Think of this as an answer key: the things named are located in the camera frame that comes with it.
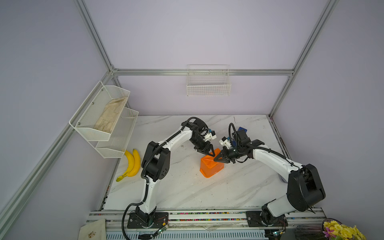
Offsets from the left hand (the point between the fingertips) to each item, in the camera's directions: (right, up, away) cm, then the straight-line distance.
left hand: (209, 155), depth 85 cm
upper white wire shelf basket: (-62, +23, -5) cm, 66 cm away
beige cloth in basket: (-55, +21, -6) cm, 59 cm away
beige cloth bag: (-56, -34, -14) cm, 67 cm away
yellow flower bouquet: (+41, -20, -34) cm, 57 cm away
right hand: (+2, -2, -5) cm, 5 cm away
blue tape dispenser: (+25, +15, +21) cm, 36 cm away
